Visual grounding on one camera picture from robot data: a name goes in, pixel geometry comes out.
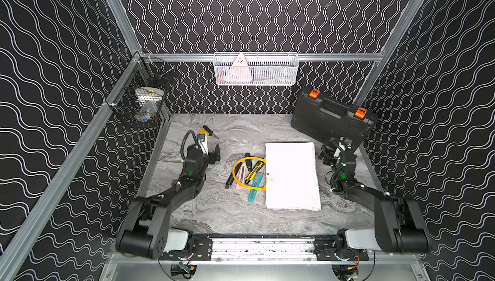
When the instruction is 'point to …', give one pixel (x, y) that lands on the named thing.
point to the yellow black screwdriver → (206, 133)
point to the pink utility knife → (242, 176)
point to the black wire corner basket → (138, 97)
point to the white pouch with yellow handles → (291, 176)
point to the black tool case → (328, 117)
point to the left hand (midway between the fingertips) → (206, 140)
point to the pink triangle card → (239, 71)
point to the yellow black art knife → (260, 164)
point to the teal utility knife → (257, 180)
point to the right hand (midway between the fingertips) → (334, 147)
